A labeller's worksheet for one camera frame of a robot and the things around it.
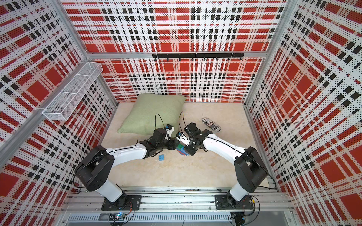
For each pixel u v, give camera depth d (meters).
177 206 0.73
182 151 0.87
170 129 0.82
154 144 0.70
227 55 0.89
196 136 0.63
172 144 0.79
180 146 0.88
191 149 0.76
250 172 0.44
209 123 1.04
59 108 0.68
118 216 0.69
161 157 0.89
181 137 0.76
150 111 0.96
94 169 0.45
